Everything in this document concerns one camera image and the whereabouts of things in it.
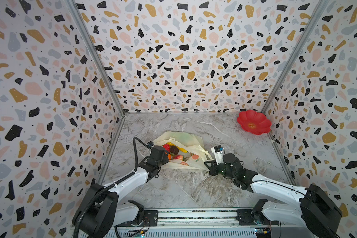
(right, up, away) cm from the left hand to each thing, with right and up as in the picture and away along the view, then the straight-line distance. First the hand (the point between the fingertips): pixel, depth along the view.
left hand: (167, 154), depth 89 cm
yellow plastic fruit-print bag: (+15, +6, +4) cm, 17 cm away
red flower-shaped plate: (+65, +20, +27) cm, 73 cm away
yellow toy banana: (+8, +3, +3) cm, 9 cm away
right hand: (+22, -3, -7) cm, 24 cm away
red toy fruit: (-1, +3, +6) cm, 7 cm away
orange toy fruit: (+1, -2, +5) cm, 6 cm away
